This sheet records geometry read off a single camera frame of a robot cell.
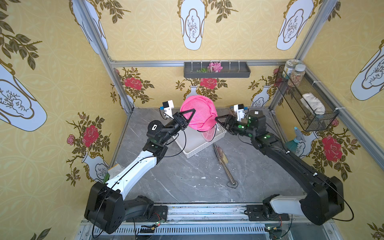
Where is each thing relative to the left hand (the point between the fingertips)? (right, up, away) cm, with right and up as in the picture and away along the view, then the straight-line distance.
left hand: (191, 108), depth 66 cm
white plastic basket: (0, -19, +29) cm, 35 cm away
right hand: (+15, -4, +9) cm, 18 cm away
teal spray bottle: (+57, -19, +19) cm, 63 cm away
